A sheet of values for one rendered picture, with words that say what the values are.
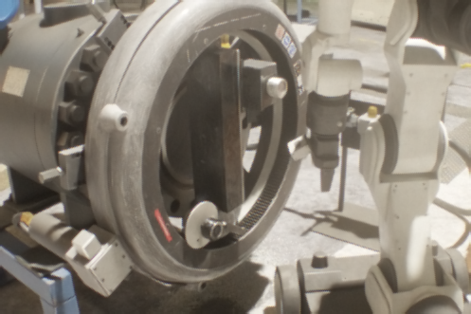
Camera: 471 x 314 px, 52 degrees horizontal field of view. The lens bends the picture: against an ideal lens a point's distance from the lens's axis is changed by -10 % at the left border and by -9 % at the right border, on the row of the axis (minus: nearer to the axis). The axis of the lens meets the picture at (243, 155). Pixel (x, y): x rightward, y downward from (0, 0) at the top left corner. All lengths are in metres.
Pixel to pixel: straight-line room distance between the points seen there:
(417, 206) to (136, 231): 0.65
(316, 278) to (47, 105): 0.85
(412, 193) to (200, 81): 0.56
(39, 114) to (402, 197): 0.93
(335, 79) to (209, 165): 0.37
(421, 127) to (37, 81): 0.97
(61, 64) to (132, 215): 0.48
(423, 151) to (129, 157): 0.65
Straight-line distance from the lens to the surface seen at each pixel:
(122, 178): 1.03
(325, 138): 1.14
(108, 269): 1.11
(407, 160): 1.23
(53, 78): 1.36
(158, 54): 1.03
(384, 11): 7.57
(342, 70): 1.08
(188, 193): 1.37
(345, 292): 1.48
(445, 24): 0.95
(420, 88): 1.17
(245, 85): 1.20
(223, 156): 1.21
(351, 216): 2.21
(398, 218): 1.27
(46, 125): 1.36
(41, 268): 1.48
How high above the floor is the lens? 1.04
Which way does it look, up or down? 22 degrees down
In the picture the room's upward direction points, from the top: 1 degrees counter-clockwise
